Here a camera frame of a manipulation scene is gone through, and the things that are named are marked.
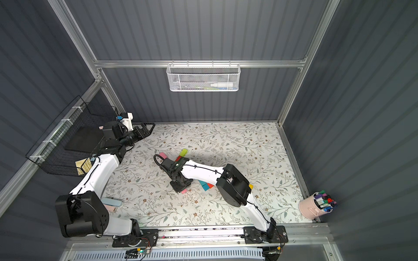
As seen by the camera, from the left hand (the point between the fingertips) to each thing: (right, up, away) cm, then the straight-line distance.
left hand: (150, 127), depth 80 cm
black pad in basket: (-28, -6, -5) cm, 29 cm away
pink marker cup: (+77, -35, -8) cm, 85 cm away
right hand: (+14, -33, +5) cm, 37 cm away
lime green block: (+12, -15, +25) cm, 32 cm away
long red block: (+9, -18, +21) cm, 29 cm away
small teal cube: (+27, -33, +9) cm, 44 cm away
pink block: (+17, -32, -1) cm, 36 cm away
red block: (+30, -32, +9) cm, 44 cm away
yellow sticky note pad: (-18, -16, -20) cm, 31 cm away
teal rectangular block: (+25, -31, +10) cm, 41 cm away
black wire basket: (-33, -12, -17) cm, 39 cm away
